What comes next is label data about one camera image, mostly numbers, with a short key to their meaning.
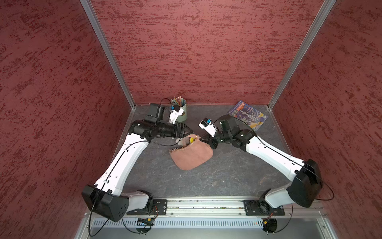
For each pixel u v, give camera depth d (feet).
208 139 2.22
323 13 2.39
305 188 1.33
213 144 2.23
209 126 2.19
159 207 2.43
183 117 3.56
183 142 2.85
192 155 2.66
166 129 1.96
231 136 1.96
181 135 2.00
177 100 3.41
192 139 2.68
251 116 3.73
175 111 2.10
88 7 2.32
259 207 2.15
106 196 1.22
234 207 2.49
